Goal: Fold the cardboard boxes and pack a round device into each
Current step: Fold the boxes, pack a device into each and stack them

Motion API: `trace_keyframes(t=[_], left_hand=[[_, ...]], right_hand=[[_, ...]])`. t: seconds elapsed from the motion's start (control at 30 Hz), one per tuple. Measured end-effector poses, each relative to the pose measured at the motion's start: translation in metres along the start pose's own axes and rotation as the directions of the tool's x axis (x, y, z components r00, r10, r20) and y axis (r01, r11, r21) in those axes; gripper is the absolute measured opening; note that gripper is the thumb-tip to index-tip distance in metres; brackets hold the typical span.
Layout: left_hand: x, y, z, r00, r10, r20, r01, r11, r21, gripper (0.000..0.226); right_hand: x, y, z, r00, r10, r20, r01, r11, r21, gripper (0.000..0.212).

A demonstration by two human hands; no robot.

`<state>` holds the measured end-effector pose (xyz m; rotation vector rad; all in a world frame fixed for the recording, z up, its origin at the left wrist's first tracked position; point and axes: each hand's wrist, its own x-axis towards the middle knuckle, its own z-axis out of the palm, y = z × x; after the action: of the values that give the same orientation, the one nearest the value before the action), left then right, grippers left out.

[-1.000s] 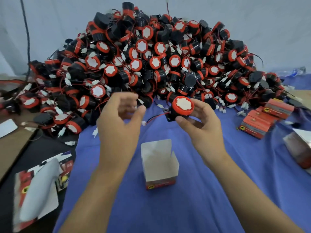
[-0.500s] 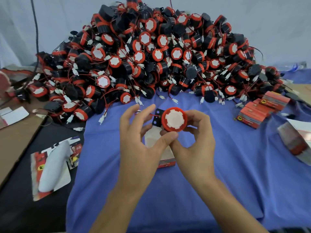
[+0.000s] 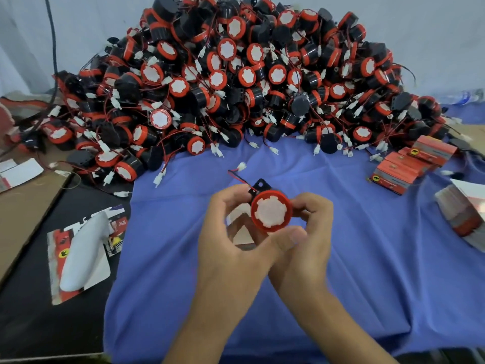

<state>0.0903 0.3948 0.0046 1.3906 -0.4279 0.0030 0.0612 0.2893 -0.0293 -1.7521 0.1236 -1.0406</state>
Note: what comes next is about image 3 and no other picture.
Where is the person's left hand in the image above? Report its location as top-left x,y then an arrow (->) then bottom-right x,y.
196,183 -> 308,323

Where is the person's right hand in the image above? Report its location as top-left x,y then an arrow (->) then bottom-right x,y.
269,192 -> 334,300

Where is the buzzer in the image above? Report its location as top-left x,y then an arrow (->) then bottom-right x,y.
249,178 -> 294,234

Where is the stack of box blanks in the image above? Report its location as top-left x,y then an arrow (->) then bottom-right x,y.
434,178 -> 485,251

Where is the pile of black red buzzers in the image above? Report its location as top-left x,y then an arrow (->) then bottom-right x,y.
15,0 -> 456,187

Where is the person's right forearm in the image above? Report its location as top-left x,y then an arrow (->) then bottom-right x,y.
292,288 -> 399,364

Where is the blue table cloth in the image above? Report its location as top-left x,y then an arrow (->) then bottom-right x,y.
102,102 -> 485,364

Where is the brown cardboard piece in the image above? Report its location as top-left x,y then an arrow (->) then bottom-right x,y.
0,148 -> 69,281

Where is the clear plastic water bottle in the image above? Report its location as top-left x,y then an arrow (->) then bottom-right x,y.
447,88 -> 485,105

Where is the black hanging cable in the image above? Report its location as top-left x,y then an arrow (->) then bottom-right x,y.
44,0 -> 60,88

